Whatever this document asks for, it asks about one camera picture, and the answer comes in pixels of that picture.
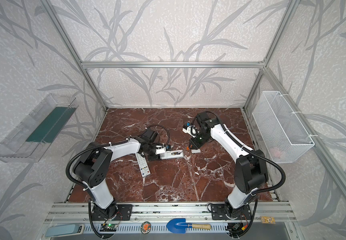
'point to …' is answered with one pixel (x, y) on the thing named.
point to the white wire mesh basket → (285, 139)
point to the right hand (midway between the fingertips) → (192, 140)
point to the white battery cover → (195, 151)
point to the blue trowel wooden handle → (179, 225)
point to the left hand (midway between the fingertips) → (161, 149)
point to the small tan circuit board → (268, 219)
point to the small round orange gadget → (145, 227)
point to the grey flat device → (61, 230)
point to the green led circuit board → (108, 227)
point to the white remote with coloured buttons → (143, 165)
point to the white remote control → (172, 154)
